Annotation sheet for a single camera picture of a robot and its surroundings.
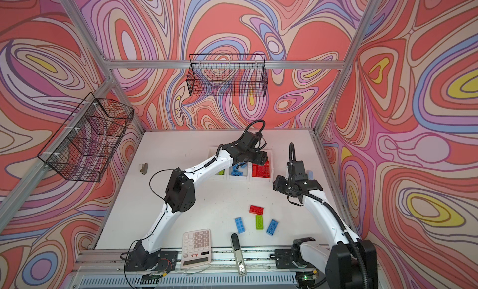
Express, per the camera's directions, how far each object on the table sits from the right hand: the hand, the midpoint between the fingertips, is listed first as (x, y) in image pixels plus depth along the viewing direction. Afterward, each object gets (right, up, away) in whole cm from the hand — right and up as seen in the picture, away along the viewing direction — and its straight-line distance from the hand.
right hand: (280, 189), depth 84 cm
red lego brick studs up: (-11, -10, +2) cm, 15 cm away
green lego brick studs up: (-10, -15, -1) cm, 18 cm away
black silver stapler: (-18, -25, -15) cm, 34 cm away
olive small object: (-71, +8, +16) cm, 74 cm away
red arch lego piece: (-7, +6, +13) cm, 16 cm away
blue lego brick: (-21, +7, +13) cm, 26 cm away
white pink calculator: (-37, -22, -9) cm, 44 cm away
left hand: (-6, +15, +7) cm, 18 cm away
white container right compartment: (-7, +3, +9) cm, 12 cm away
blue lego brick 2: (-18, -16, -3) cm, 24 cm away
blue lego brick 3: (-4, -17, -3) cm, 17 cm away
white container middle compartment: (-15, +8, +14) cm, 22 cm away
